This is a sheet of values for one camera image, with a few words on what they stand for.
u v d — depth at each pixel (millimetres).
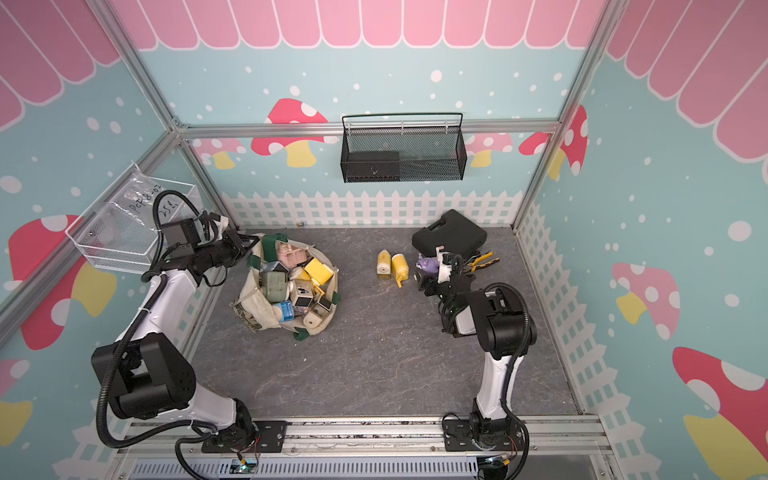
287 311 867
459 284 786
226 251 738
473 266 1082
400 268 995
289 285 872
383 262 997
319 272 935
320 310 892
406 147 942
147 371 445
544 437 757
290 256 937
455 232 1130
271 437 742
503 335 525
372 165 888
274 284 830
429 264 940
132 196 717
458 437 738
